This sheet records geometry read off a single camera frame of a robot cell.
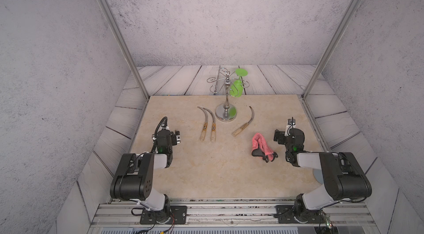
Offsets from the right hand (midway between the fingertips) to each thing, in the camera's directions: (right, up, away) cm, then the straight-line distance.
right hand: (287, 129), depth 94 cm
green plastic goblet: (-28, +24, +5) cm, 37 cm away
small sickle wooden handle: (-48, -4, +7) cm, 49 cm away
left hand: (-67, -1, +1) cm, 67 cm away
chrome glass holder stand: (-33, +9, +17) cm, 38 cm away
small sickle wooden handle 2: (-42, +1, +10) cm, 43 cm away
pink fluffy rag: (-17, -6, -3) cm, 18 cm away
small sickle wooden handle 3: (-23, 0, +10) cm, 25 cm away
